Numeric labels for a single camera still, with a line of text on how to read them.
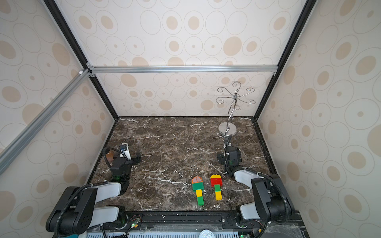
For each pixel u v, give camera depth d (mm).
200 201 778
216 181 853
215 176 873
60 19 711
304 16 702
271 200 431
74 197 436
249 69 1739
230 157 702
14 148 523
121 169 670
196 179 852
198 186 837
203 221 749
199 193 801
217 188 832
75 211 421
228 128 1093
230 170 675
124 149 743
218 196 796
